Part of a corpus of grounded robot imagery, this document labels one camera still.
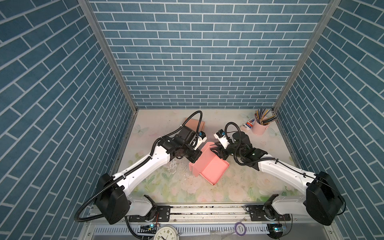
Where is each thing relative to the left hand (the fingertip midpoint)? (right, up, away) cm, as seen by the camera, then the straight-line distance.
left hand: (200, 155), depth 77 cm
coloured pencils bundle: (+41, +22, +24) cm, 53 cm away
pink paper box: (+6, -9, +11) cm, 15 cm away
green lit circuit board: (+36, -35, -7) cm, 50 cm away
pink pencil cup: (+40, +12, +24) cm, 48 cm away
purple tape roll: (+17, -34, -8) cm, 38 cm away
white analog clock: (-15, -32, -12) cm, 37 cm away
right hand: (+7, +5, +4) cm, 9 cm away
